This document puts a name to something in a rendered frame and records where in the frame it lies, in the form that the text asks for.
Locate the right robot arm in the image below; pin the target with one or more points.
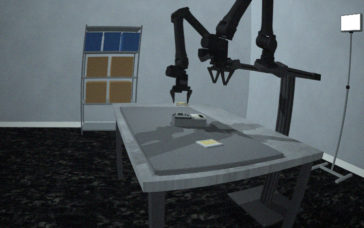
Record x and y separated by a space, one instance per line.
178 70

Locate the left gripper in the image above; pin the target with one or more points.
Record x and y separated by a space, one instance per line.
221 67

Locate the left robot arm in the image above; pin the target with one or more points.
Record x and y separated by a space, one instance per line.
212 43

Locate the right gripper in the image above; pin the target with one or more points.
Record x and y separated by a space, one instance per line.
179 89

